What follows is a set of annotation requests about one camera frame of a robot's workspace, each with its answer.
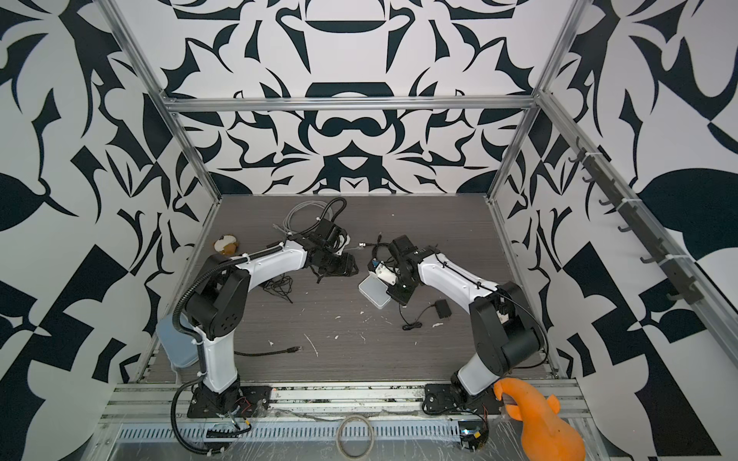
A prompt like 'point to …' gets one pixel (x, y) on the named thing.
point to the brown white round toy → (226, 244)
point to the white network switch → (375, 290)
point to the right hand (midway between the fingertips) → (398, 288)
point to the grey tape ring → (338, 441)
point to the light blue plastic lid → (180, 349)
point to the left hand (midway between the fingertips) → (354, 265)
